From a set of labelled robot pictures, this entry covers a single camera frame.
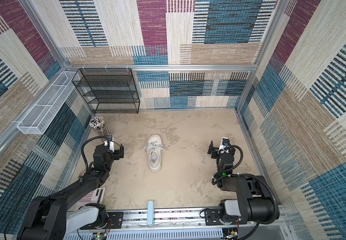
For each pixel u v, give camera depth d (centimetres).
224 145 74
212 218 73
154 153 89
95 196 78
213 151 81
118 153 79
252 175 47
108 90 111
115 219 75
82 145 64
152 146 91
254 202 43
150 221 70
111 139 76
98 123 89
